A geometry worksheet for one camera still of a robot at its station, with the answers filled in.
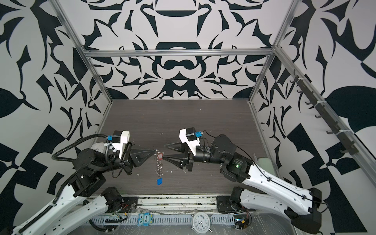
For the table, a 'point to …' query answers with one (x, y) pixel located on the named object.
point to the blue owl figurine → (145, 219)
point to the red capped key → (159, 155)
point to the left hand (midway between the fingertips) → (154, 150)
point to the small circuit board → (242, 221)
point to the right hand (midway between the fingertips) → (166, 153)
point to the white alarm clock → (201, 223)
